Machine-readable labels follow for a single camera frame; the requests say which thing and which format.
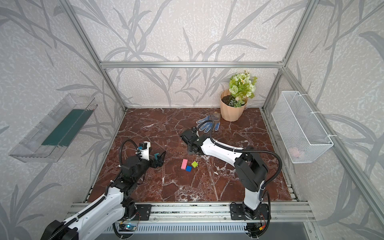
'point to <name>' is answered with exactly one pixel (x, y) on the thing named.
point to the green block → (194, 164)
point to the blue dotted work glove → (206, 124)
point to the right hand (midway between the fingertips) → (195, 142)
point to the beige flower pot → (230, 113)
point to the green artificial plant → (241, 86)
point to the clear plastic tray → (50, 136)
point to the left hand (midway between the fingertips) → (160, 146)
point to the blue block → (188, 168)
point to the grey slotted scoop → (215, 117)
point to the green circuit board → (127, 227)
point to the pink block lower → (184, 164)
